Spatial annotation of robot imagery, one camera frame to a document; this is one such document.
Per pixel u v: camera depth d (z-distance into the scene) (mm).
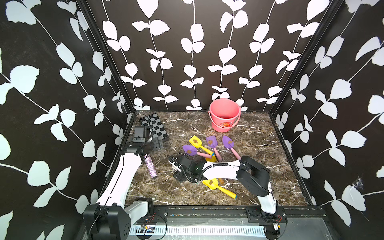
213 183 838
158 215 713
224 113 1093
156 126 1074
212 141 1018
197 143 1011
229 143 1014
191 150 983
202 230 701
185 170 665
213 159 929
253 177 500
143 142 603
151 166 867
